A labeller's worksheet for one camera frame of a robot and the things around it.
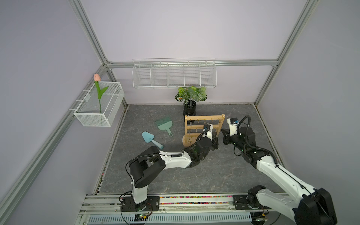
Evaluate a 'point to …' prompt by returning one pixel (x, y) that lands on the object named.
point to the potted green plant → (190, 95)
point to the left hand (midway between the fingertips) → (218, 134)
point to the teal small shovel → (149, 137)
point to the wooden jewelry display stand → (194, 125)
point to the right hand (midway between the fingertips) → (222, 128)
